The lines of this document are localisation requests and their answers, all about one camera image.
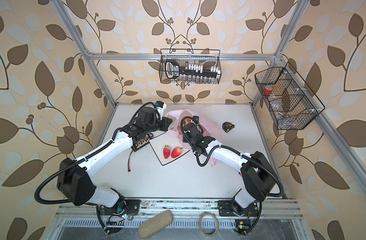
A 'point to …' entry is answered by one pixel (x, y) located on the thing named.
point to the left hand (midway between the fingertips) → (173, 118)
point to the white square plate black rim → (158, 143)
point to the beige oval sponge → (158, 224)
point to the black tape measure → (227, 126)
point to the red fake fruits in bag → (187, 121)
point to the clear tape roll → (217, 226)
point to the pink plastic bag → (177, 115)
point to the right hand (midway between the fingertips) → (188, 133)
